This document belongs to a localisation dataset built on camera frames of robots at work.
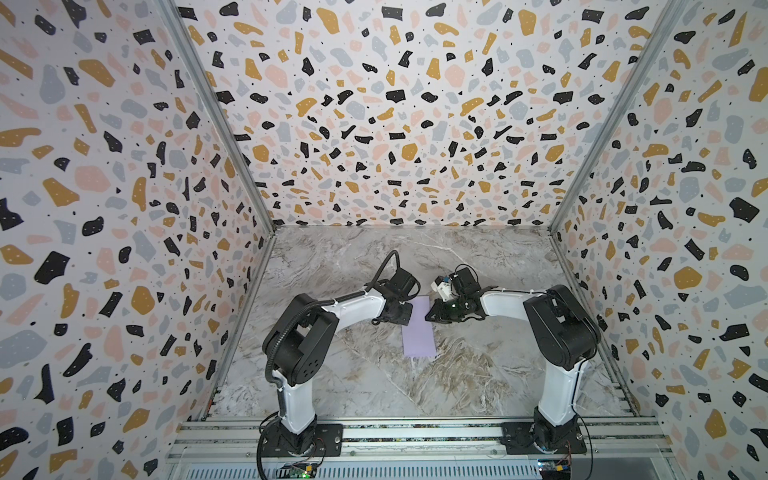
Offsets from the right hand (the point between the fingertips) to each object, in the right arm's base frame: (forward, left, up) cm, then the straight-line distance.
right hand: (424, 312), depth 95 cm
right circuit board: (-40, -31, -3) cm, 51 cm away
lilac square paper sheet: (-7, +1, -2) cm, 8 cm away
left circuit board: (-41, +29, -1) cm, 51 cm away
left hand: (-1, +6, +2) cm, 7 cm away
